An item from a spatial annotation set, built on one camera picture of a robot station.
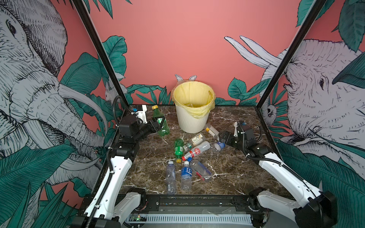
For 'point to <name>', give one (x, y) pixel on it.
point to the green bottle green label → (178, 146)
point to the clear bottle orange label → (212, 130)
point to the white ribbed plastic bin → (188, 123)
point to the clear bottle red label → (205, 146)
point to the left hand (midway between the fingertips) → (161, 116)
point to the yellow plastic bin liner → (194, 99)
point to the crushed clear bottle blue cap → (200, 170)
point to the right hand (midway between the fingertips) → (222, 134)
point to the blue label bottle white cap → (186, 176)
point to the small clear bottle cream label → (198, 139)
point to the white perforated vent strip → (191, 219)
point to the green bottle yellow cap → (165, 130)
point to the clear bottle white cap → (170, 175)
